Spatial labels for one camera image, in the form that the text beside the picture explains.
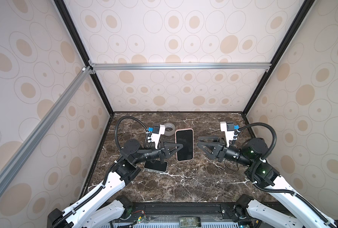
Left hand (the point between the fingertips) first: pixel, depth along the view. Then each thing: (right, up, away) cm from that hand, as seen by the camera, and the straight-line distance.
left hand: (183, 149), depth 55 cm
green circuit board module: (+4, -37, +13) cm, 39 cm away
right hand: (+6, +2, 0) cm, 7 cm away
